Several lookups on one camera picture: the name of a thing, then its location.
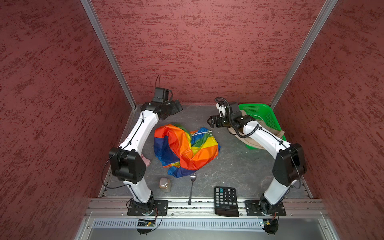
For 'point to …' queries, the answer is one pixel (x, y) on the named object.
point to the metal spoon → (193, 177)
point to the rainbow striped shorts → (182, 151)
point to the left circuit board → (146, 222)
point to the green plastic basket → (265, 113)
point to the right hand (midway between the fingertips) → (212, 124)
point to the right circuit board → (270, 225)
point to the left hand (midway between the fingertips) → (176, 112)
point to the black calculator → (226, 201)
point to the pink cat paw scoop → (146, 160)
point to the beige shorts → (240, 134)
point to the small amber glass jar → (164, 185)
